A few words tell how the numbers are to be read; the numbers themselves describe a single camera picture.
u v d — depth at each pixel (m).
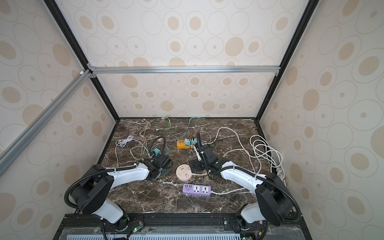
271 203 0.42
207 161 0.65
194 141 0.97
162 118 1.21
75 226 0.73
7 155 0.51
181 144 1.02
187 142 0.97
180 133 1.10
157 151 0.98
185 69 0.90
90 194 0.44
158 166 0.70
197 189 0.81
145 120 1.18
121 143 1.03
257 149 1.01
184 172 0.88
